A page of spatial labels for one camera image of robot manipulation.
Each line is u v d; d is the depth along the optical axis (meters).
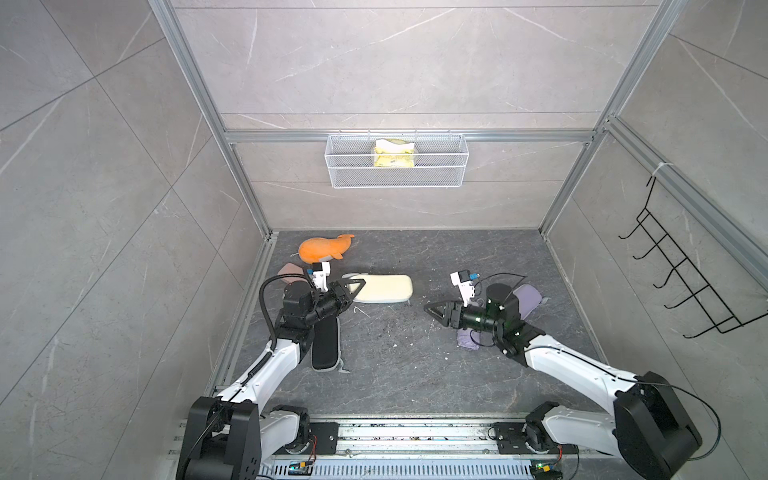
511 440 0.73
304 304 0.64
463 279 0.73
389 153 0.88
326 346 0.86
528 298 0.96
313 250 1.05
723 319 0.58
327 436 0.73
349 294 0.73
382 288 0.79
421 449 0.73
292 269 1.08
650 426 0.40
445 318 0.70
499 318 0.63
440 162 1.01
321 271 0.76
